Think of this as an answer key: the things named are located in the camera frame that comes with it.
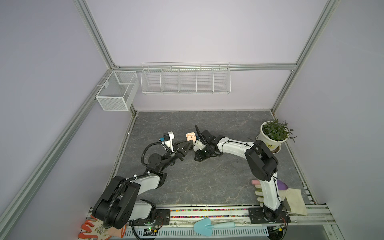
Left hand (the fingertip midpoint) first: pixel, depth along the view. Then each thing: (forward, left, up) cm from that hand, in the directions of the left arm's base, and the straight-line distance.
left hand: (193, 143), depth 73 cm
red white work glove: (-31, +49, -22) cm, 62 cm away
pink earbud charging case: (+3, +1, +3) cm, 4 cm away
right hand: (+3, -2, -24) cm, 24 cm away
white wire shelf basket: (+48, +3, +6) cm, 48 cm away
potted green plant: (+8, -46, -7) cm, 47 cm away
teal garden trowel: (-33, -3, -23) cm, 40 cm away
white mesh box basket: (+49, +51, -4) cm, 71 cm away
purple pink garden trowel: (-16, -49, -25) cm, 57 cm away
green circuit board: (-33, +23, -26) cm, 48 cm away
